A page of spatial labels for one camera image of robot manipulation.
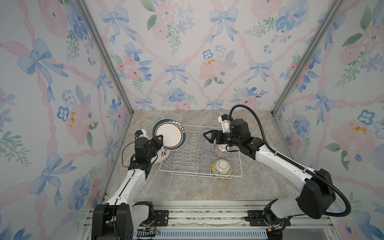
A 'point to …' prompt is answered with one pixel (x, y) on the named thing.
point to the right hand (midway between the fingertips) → (208, 133)
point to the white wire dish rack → (198, 155)
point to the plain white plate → (173, 132)
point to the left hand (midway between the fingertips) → (163, 134)
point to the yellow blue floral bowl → (222, 168)
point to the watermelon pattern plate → (162, 155)
